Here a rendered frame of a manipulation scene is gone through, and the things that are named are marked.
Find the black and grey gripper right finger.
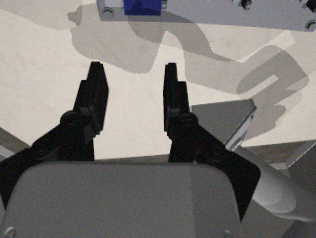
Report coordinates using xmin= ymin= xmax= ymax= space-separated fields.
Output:
xmin=163 ymin=63 xmax=261 ymax=224

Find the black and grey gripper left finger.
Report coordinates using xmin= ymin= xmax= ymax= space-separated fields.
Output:
xmin=0 ymin=61 xmax=109 ymax=210

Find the blue rectangular plate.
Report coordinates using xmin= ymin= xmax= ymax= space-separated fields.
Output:
xmin=123 ymin=0 xmax=161 ymax=16

